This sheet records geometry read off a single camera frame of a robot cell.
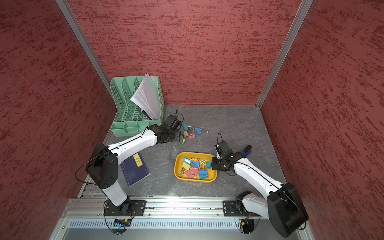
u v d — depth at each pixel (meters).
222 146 0.67
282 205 0.40
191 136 1.01
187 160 0.88
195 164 0.87
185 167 0.87
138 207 0.74
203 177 0.83
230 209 0.74
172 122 0.69
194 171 0.85
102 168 0.47
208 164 0.87
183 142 0.97
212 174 0.85
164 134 0.63
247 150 0.92
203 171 0.87
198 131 1.03
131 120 1.10
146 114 0.97
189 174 0.83
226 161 0.60
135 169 0.87
